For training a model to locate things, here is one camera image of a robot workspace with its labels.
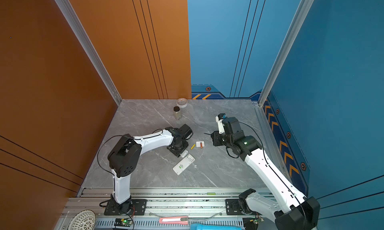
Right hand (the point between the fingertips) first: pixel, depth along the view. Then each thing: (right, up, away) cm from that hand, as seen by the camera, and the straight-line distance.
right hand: (211, 135), depth 76 cm
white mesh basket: (-61, -39, -7) cm, 73 cm away
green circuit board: (-42, -41, -5) cm, 59 cm away
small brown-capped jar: (-21, +12, +27) cm, 37 cm away
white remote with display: (-15, -13, +14) cm, 24 cm away
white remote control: (-16, -19, +10) cm, 27 cm away
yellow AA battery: (-10, -10, +18) cm, 23 cm away
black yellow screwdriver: (-2, 0, +5) cm, 5 cm away
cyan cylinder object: (+1, -42, -6) cm, 43 cm away
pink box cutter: (-15, -39, -6) cm, 43 cm away
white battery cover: (-7, -8, +21) cm, 24 cm away
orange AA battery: (-5, -10, +20) cm, 23 cm away
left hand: (-14, -11, +17) cm, 25 cm away
